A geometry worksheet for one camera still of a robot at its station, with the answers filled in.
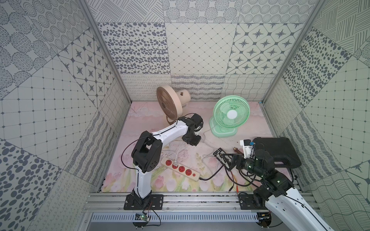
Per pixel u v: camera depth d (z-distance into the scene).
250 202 0.73
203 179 0.79
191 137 0.77
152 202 0.73
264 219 0.73
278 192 0.53
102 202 0.76
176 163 0.83
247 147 0.68
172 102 0.80
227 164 0.66
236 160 0.66
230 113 0.82
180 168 0.84
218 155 0.88
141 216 0.70
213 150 0.93
